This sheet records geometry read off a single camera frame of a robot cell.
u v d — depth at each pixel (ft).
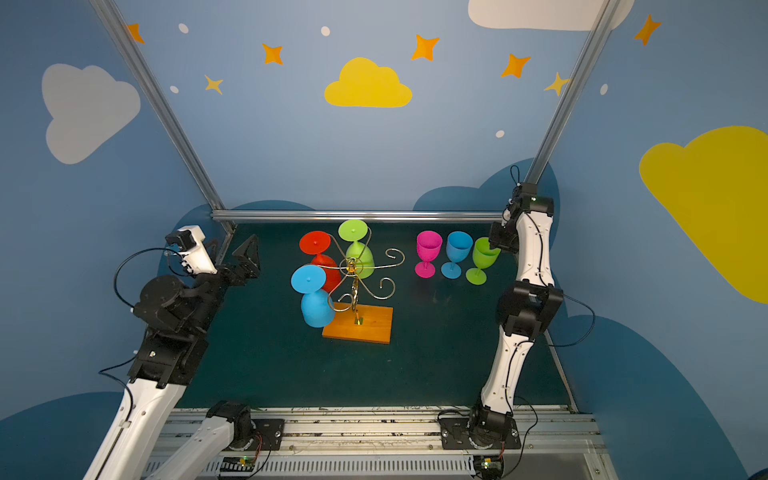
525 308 1.88
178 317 1.49
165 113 2.83
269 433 2.41
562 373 2.91
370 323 3.05
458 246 3.16
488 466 2.40
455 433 2.44
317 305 2.27
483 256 3.07
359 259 2.35
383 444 2.41
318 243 2.34
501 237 2.69
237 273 1.81
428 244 3.23
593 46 2.45
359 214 5.81
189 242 1.64
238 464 2.40
